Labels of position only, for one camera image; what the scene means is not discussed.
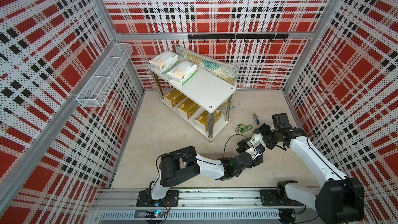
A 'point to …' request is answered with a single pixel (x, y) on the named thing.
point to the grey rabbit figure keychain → (256, 117)
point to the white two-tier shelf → (203, 102)
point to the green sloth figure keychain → (241, 128)
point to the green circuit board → (155, 213)
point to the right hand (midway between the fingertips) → (258, 134)
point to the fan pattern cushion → (227, 73)
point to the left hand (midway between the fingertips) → (256, 142)
